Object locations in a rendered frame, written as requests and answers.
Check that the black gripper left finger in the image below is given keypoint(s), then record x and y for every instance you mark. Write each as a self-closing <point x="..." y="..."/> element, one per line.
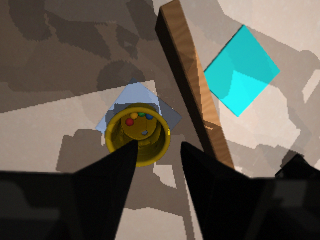
<point x="90" y="200"/>

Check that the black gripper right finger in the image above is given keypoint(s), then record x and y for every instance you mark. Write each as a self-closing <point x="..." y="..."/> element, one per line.
<point x="230" y="205"/>

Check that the brown wooden bar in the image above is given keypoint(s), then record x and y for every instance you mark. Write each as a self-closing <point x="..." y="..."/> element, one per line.
<point x="175" y="37"/>

